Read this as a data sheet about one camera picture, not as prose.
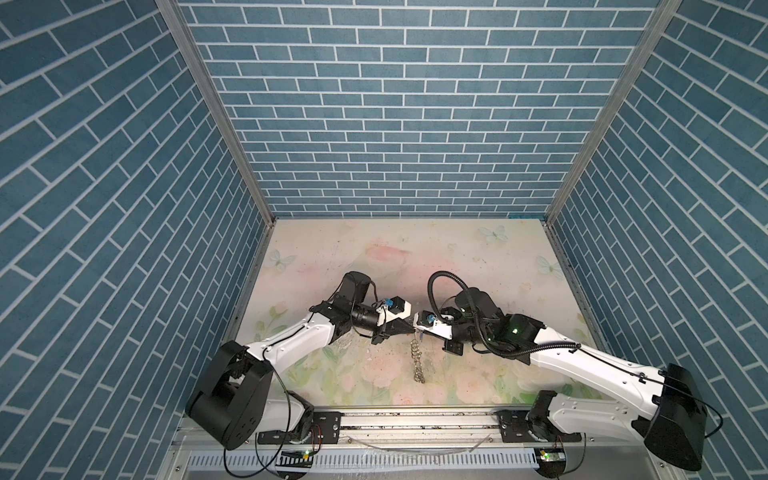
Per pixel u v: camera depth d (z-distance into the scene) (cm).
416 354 75
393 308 65
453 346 66
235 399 42
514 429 74
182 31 72
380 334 68
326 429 74
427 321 63
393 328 70
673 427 38
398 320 66
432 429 75
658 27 72
